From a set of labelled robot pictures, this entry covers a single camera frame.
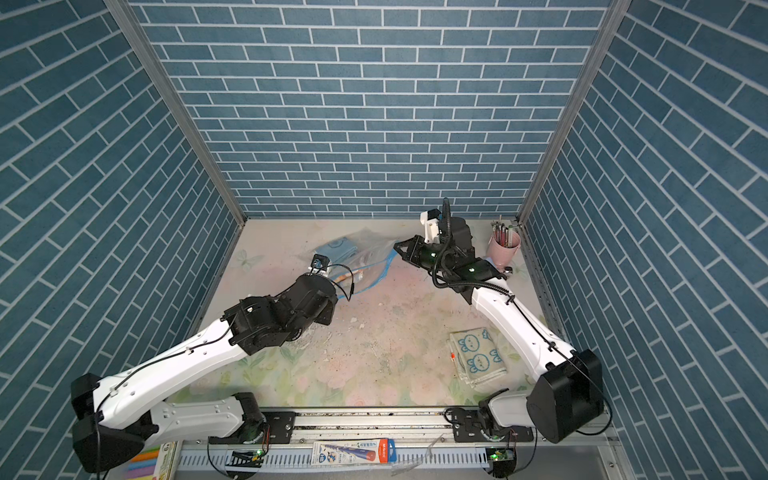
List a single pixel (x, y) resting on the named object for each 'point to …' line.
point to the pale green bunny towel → (476, 355)
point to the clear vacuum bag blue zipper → (358, 260)
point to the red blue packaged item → (363, 451)
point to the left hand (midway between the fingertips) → (337, 297)
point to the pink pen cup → (503, 244)
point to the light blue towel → (338, 250)
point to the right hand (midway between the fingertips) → (398, 247)
